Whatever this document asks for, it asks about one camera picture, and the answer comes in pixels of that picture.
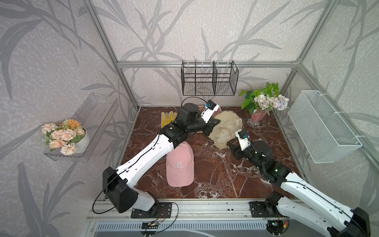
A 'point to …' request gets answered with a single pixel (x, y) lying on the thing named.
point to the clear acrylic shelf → (96, 114)
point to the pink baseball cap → (180, 166)
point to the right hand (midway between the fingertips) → (231, 139)
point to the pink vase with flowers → (259, 102)
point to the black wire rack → (209, 78)
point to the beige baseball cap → (230, 123)
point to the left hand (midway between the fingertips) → (219, 121)
